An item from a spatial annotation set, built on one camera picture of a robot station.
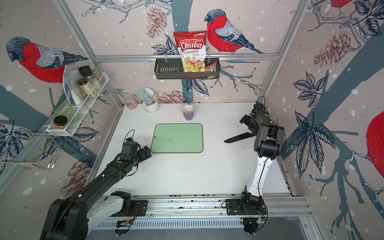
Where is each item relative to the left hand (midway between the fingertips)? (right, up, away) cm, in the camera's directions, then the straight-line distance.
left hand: (146, 148), depth 88 cm
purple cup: (+25, +23, +16) cm, 37 cm away
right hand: (+66, +13, +18) cm, 69 cm away
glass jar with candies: (-22, +31, +30) cm, 48 cm away
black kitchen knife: (+61, +5, +15) cm, 63 cm away
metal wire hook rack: (-30, +11, -28) cm, 43 cm away
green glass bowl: (-32, +22, -17) cm, 43 cm away
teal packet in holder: (-5, +33, +16) cm, 37 cm away
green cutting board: (+20, +4, +12) cm, 24 cm away
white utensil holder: (-2, +27, +24) cm, 36 cm away
